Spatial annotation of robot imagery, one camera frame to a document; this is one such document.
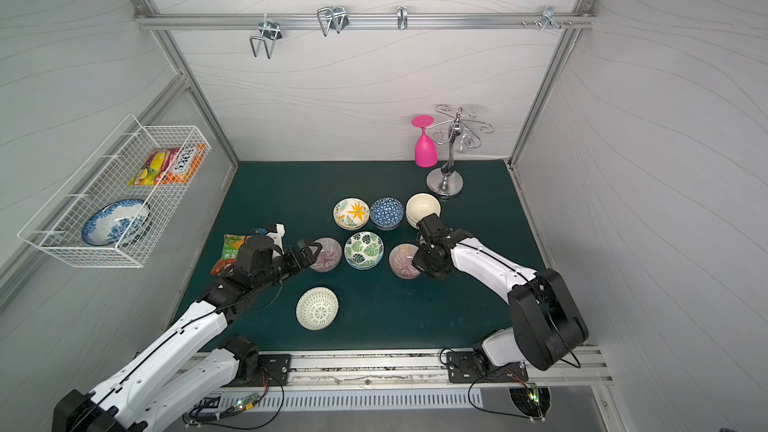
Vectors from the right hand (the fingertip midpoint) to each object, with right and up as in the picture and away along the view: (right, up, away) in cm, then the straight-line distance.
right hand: (418, 264), depth 88 cm
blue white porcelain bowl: (-67, +15, -25) cm, 73 cm away
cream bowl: (+2, +17, +13) cm, 21 cm away
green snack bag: (-58, +4, +4) cm, 58 cm away
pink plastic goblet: (+4, +36, +14) cm, 39 cm away
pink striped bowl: (-5, 0, +3) cm, 6 cm away
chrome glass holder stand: (+14, +26, +26) cm, 39 cm away
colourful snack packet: (-63, +28, -15) cm, 71 cm away
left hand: (-29, +6, -9) cm, 31 cm away
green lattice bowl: (-29, -11, -5) cm, 31 cm away
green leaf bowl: (-17, +3, +6) cm, 18 cm away
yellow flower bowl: (-22, +14, +14) cm, 30 cm away
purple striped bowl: (-27, +1, +5) cm, 28 cm away
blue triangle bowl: (-10, +14, +14) cm, 22 cm away
